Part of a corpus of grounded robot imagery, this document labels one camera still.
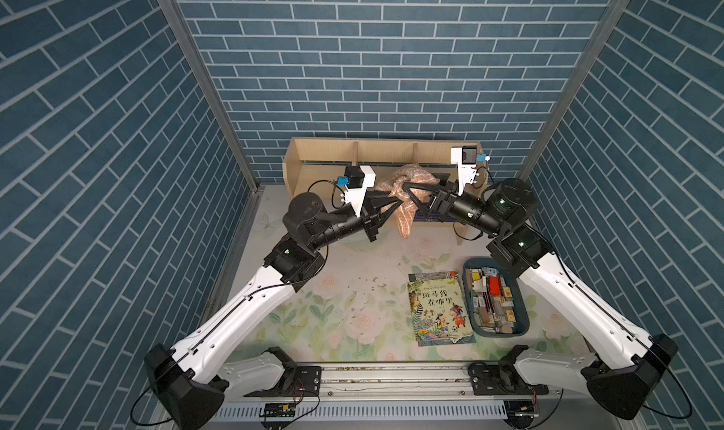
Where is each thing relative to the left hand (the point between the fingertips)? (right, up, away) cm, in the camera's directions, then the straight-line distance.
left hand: (411, 202), depth 55 cm
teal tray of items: (+30, -30, +30) cm, 52 cm away
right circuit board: (+30, -52, +16) cm, 62 cm away
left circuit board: (-32, -54, +17) cm, 65 cm away
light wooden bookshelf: (-28, +14, +33) cm, 46 cm away
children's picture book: (+13, -32, +31) cm, 47 cm away
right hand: (+1, +4, +2) cm, 4 cm away
